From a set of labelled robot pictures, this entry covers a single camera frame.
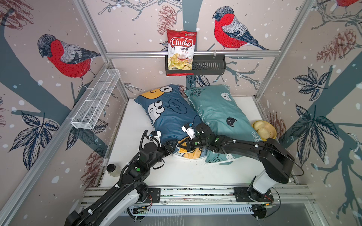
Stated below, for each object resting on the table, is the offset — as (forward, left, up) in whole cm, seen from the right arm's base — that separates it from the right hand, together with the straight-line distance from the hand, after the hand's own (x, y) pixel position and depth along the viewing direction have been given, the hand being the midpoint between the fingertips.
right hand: (179, 145), depth 79 cm
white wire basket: (+7, +48, +19) cm, 52 cm away
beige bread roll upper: (+20, -53, -5) cm, 57 cm away
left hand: (+1, 0, +5) cm, 5 cm away
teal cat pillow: (+27, -25, +3) cm, 36 cm away
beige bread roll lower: (+14, -55, -7) cm, 57 cm away
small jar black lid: (-13, +36, -2) cm, 38 cm away
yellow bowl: (+21, -62, -10) cm, 66 cm away
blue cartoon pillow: (+26, +9, +2) cm, 27 cm away
